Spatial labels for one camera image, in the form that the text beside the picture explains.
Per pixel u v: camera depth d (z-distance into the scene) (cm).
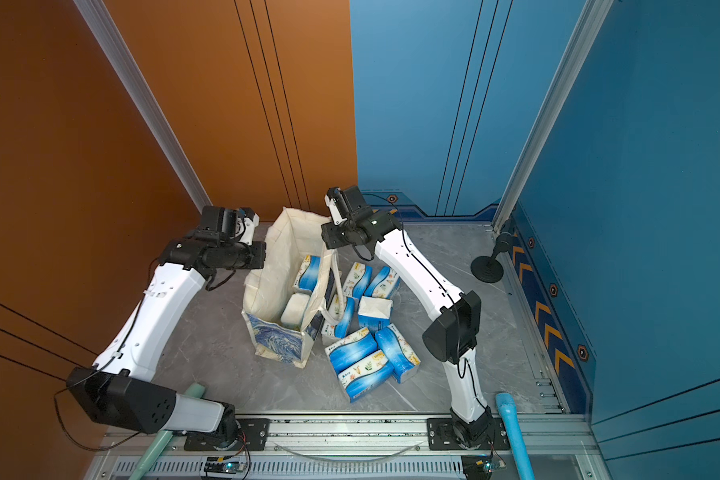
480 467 70
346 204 61
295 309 81
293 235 90
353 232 59
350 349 79
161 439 71
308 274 94
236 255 67
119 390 39
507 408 74
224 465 70
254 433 74
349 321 86
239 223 61
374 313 81
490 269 104
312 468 70
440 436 72
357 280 94
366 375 75
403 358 77
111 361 41
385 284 92
